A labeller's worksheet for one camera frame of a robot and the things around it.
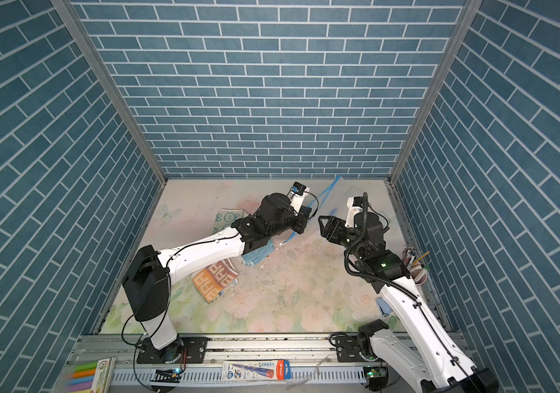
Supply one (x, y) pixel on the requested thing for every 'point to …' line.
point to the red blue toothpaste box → (256, 370)
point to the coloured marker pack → (92, 377)
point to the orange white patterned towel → (213, 282)
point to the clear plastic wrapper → (297, 381)
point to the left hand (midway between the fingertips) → (317, 212)
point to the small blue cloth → (384, 307)
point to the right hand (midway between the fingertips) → (328, 221)
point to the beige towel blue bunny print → (226, 216)
